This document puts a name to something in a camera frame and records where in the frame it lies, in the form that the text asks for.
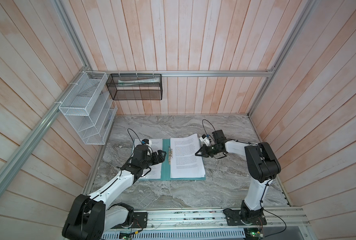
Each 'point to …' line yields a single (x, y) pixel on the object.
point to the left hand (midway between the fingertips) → (161, 157)
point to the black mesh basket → (135, 86)
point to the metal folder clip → (170, 155)
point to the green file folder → (166, 166)
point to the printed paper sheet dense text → (156, 170)
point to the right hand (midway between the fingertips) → (196, 153)
